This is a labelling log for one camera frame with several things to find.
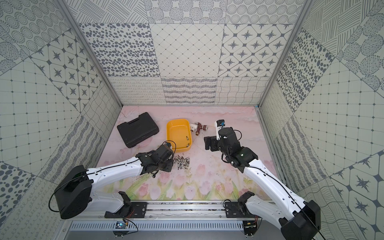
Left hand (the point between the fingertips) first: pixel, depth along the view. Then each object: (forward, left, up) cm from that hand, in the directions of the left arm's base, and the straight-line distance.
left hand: (171, 160), depth 85 cm
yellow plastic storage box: (+24, -1, -5) cm, 24 cm away
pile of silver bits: (+1, -6, -6) cm, 9 cm away
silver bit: (+19, -8, -5) cm, 21 cm away
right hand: (+6, -24, +14) cm, 28 cm away
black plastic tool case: (+22, +26, -1) cm, 34 cm away
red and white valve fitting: (+29, -15, -4) cm, 33 cm away
